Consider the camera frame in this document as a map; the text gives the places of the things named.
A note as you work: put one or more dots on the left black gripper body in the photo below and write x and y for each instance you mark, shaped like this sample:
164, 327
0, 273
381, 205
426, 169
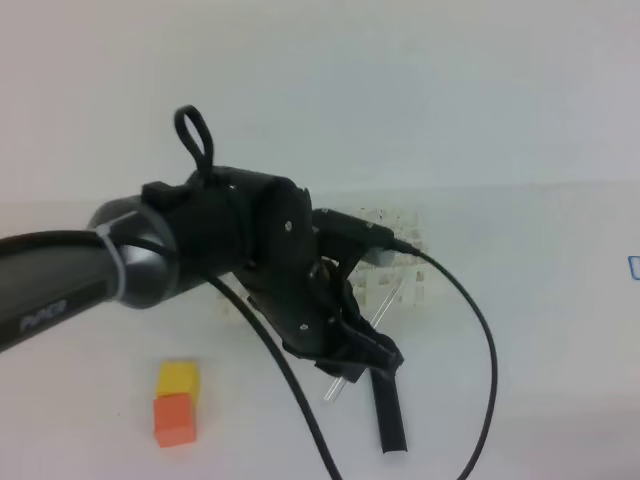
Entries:
305, 297

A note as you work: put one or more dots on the clear glass test tube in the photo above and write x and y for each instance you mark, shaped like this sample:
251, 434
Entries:
393, 296

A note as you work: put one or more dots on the orange cube block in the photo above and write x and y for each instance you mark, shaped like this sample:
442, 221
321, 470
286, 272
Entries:
174, 420

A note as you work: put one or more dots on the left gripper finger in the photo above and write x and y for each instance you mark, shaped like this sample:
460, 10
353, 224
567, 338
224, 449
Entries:
347, 364
370, 349

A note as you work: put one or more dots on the yellow cube block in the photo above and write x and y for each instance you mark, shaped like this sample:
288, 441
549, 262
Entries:
179, 377

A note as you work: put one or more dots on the blue marked label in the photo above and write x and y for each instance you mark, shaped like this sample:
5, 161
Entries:
634, 267

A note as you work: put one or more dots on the white plastic test tube rack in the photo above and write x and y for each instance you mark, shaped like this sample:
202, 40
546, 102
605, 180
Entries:
371, 284

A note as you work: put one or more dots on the black plastic scoop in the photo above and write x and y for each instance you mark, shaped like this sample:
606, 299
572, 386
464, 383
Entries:
388, 413

